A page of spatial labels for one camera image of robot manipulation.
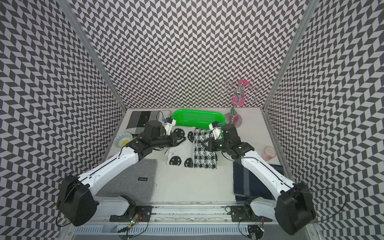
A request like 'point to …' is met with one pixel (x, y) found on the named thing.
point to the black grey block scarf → (139, 118)
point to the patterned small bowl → (121, 139)
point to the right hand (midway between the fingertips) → (203, 146)
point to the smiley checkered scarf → (190, 152)
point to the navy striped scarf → (246, 187)
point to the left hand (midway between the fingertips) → (185, 140)
